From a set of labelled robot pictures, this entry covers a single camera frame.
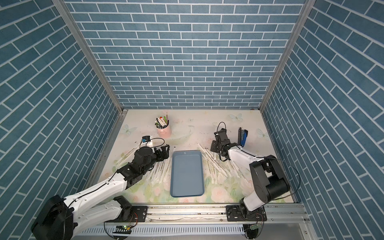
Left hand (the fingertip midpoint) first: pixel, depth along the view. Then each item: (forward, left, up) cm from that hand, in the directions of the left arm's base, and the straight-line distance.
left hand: (168, 148), depth 82 cm
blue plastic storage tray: (-10, -11, -14) cm, 20 cm away
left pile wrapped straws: (-9, +5, -14) cm, 17 cm away
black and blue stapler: (+17, -48, -10) cm, 52 cm away
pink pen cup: (+16, +5, -7) cm, 18 cm away
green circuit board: (-35, +20, -17) cm, 44 cm away
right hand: (+7, -28, -9) cm, 30 cm away
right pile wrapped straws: (-7, -31, -13) cm, 34 cm away
